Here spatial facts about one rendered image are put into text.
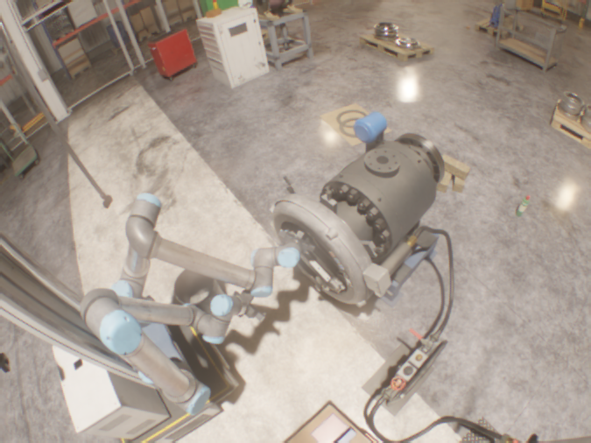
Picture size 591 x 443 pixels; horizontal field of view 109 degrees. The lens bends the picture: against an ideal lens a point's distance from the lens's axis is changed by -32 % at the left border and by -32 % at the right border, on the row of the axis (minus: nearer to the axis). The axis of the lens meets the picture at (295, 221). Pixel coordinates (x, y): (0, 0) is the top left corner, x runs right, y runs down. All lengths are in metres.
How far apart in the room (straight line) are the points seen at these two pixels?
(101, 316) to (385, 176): 1.51
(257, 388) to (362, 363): 0.72
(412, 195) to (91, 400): 2.06
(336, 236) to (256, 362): 1.17
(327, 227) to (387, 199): 0.43
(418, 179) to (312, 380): 1.44
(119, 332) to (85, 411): 0.95
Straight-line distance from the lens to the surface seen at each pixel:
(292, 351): 2.20
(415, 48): 5.79
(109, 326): 0.87
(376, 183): 1.73
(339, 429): 1.63
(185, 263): 1.22
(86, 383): 1.78
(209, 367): 1.98
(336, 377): 2.13
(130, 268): 1.71
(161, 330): 1.81
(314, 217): 1.47
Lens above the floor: 2.10
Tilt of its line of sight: 51 degrees down
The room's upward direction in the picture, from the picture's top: 13 degrees counter-clockwise
